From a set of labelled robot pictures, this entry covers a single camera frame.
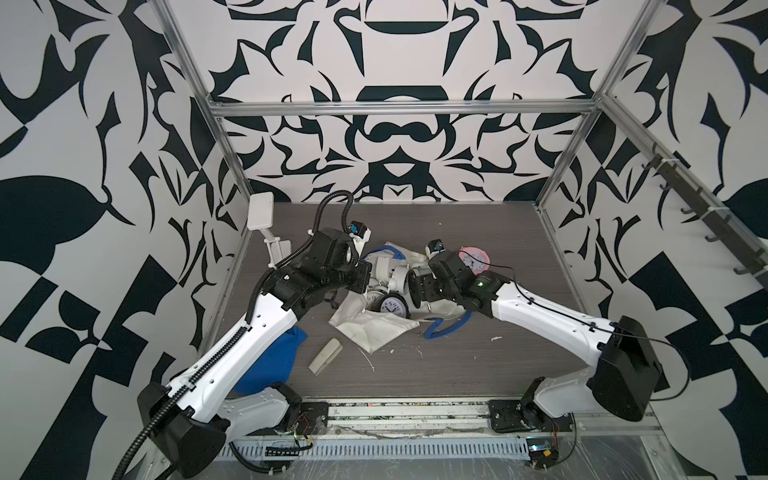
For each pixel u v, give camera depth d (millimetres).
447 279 625
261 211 873
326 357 807
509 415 745
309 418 744
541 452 713
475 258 1019
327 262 525
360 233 627
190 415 375
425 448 713
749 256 534
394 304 850
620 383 405
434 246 733
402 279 891
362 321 746
